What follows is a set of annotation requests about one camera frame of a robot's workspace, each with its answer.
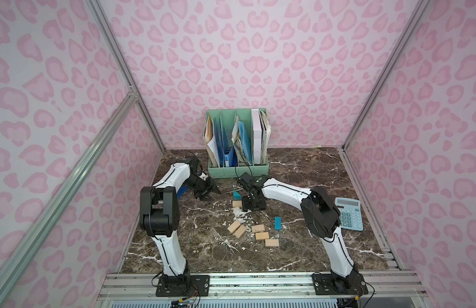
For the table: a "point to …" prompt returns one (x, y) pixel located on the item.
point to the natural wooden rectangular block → (237, 203)
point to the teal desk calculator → (351, 213)
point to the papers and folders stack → (251, 147)
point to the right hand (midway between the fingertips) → (247, 209)
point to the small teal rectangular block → (278, 223)
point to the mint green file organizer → (228, 119)
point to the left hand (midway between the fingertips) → (217, 192)
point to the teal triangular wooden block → (236, 196)
